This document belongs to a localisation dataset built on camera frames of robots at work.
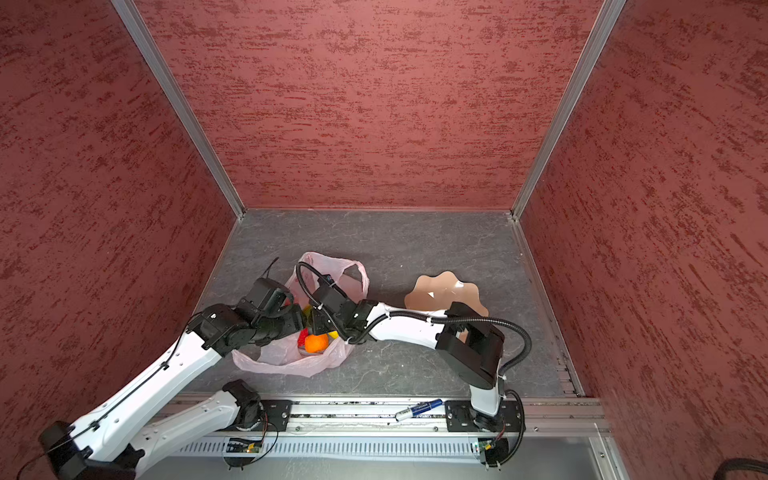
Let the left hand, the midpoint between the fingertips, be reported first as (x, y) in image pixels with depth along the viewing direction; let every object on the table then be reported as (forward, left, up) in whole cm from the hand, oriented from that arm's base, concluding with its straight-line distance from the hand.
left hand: (295, 330), depth 75 cm
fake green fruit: (0, -4, +6) cm, 8 cm away
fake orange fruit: (-1, -4, -8) cm, 9 cm away
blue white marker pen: (-15, -32, -12) cm, 38 cm away
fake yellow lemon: (-2, -11, +3) cm, 11 cm away
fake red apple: (+1, 0, -7) cm, 7 cm away
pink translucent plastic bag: (-5, +3, -4) cm, 7 cm away
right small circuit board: (-24, -51, -13) cm, 58 cm away
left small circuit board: (-24, +11, -16) cm, 31 cm away
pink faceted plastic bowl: (+19, -41, -13) cm, 47 cm away
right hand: (+3, -4, -4) cm, 6 cm away
